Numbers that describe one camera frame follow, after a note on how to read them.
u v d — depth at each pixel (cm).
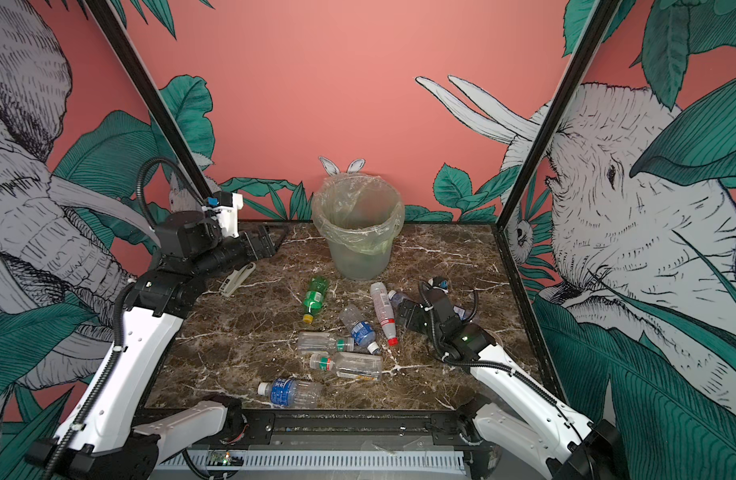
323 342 89
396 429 75
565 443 40
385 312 90
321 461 70
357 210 101
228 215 57
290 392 75
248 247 56
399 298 97
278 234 61
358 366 85
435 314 57
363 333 85
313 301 93
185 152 98
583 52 75
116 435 38
